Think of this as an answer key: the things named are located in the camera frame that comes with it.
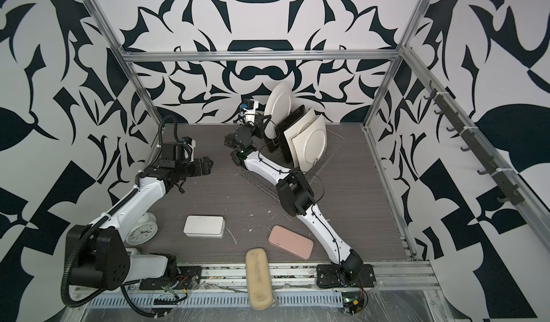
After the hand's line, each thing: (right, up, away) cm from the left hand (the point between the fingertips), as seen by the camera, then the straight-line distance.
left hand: (202, 159), depth 86 cm
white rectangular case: (+2, -26, -2) cm, 26 cm away
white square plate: (+44, +6, +6) cm, 45 cm away
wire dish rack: (+57, +7, +18) cm, 60 cm away
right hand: (+27, +17, -1) cm, 32 cm away
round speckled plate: (+30, +20, -1) cm, 36 cm away
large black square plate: (+30, +6, +18) cm, 36 cm away
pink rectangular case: (+35, -30, -6) cm, 47 cm away
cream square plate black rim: (+37, +12, +4) cm, 39 cm away
